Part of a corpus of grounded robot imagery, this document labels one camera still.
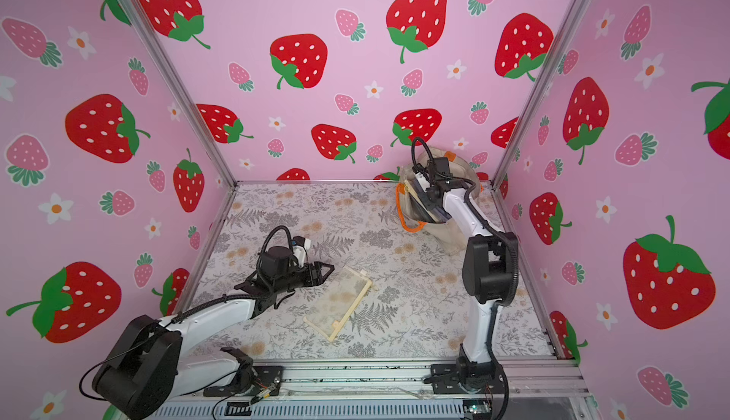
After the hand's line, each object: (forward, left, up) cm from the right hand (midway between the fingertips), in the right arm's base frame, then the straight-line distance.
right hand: (429, 192), depth 97 cm
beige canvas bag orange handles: (-15, -5, -4) cm, 17 cm away
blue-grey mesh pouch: (-7, +3, +2) cm, 8 cm away
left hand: (-28, +31, -7) cm, 42 cm away
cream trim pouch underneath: (-35, +28, -16) cm, 47 cm away
